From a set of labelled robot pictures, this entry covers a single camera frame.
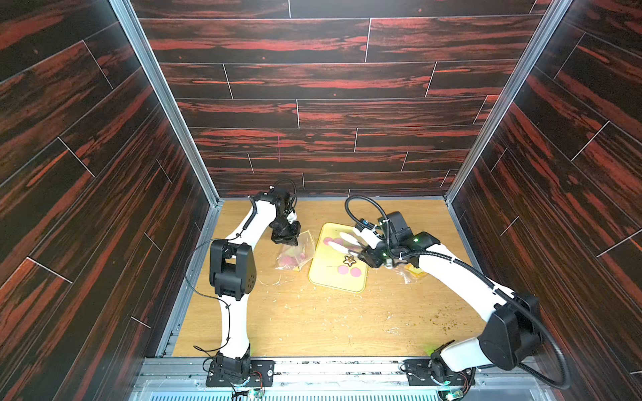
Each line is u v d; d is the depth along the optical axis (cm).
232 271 55
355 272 96
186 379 74
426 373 73
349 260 98
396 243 63
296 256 89
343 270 97
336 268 97
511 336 42
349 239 89
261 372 74
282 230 80
